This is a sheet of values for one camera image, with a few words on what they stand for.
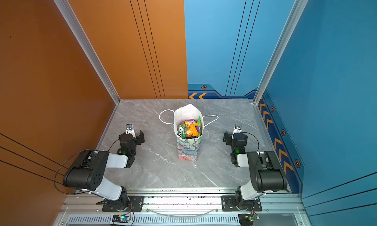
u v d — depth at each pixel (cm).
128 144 72
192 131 76
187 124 77
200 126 80
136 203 75
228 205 72
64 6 72
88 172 46
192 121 80
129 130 79
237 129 81
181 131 76
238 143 71
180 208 74
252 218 69
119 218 71
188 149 76
